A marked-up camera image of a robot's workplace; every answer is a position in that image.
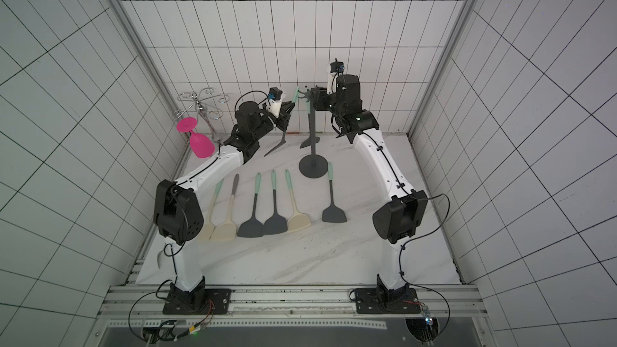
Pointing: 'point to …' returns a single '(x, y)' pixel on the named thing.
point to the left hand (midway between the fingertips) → (293, 106)
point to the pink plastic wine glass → (201, 145)
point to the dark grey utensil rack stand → (312, 166)
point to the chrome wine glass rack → (199, 100)
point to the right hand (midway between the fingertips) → (321, 85)
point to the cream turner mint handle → (298, 220)
